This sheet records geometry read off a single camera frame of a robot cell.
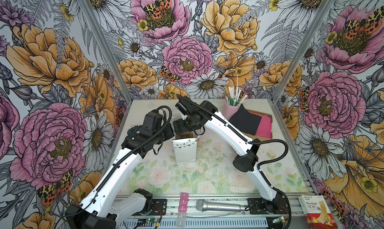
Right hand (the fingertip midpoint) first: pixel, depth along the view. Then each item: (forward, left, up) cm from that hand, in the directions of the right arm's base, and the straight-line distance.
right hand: (184, 132), depth 78 cm
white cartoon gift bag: (-9, -1, -3) cm, 9 cm away
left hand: (-2, +6, +1) cm, 6 cm away
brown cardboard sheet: (+6, -42, -17) cm, 45 cm away
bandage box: (-35, -61, -20) cm, 73 cm away
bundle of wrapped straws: (+32, -33, -7) cm, 47 cm away
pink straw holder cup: (+26, -29, -14) cm, 41 cm away
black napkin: (+19, -40, -17) cm, 47 cm away
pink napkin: (+15, -53, -20) cm, 58 cm away
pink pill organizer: (-34, +2, -19) cm, 39 cm away
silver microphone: (-30, -9, -18) cm, 36 cm away
